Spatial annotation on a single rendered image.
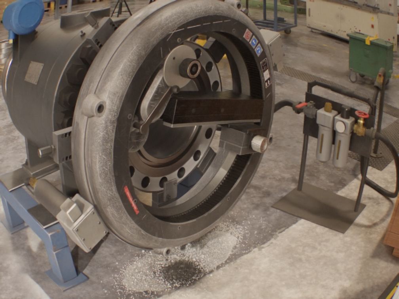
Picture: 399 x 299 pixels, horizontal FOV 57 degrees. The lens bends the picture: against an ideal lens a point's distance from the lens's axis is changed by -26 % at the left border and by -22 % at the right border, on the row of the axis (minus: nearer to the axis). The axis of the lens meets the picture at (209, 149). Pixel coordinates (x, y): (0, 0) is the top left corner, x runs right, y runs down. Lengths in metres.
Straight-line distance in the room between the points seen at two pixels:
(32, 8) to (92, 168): 0.80
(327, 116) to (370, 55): 2.57
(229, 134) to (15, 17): 0.92
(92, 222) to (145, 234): 0.18
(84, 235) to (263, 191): 1.27
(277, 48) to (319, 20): 6.37
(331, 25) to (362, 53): 3.30
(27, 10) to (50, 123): 0.50
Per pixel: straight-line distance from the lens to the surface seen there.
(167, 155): 1.36
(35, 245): 1.80
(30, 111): 1.50
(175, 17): 1.06
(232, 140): 1.28
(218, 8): 1.18
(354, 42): 4.43
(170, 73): 1.06
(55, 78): 1.33
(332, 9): 7.61
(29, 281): 1.62
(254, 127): 1.29
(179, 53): 1.07
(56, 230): 1.44
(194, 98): 1.15
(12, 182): 1.77
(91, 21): 1.05
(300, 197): 2.13
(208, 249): 1.75
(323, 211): 2.04
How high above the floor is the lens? 1.05
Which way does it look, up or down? 24 degrees down
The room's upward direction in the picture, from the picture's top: 2 degrees clockwise
